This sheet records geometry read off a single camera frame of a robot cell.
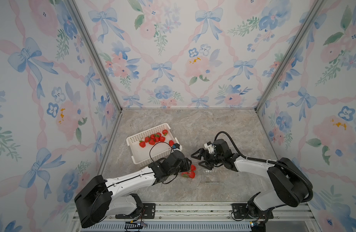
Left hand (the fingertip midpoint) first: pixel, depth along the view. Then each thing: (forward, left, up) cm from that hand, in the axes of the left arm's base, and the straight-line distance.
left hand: (192, 162), depth 80 cm
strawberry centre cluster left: (+18, +26, -8) cm, 32 cm away
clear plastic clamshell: (-4, -12, -11) cm, 17 cm away
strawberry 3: (+26, +18, -8) cm, 32 cm away
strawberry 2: (+20, +19, -8) cm, 29 cm away
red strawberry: (0, -1, -7) cm, 7 cm away
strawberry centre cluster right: (+20, +22, -7) cm, 31 cm away
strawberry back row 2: (+22, +26, -8) cm, 35 cm away
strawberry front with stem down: (-4, +4, -8) cm, 10 cm away
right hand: (+3, -2, -3) cm, 5 cm away
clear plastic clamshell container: (-6, +2, -8) cm, 10 cm away
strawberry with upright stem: (+16, +32, -8) cm, 37 cm away
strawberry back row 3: (+25, +22, -8) cm, 34 cm away
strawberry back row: (+20, +30, -8) cm, 37 cm away
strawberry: (-4, 0, -8) cm, 9 cm away
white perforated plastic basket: (+15, +28, -10) cm, 34 cm away
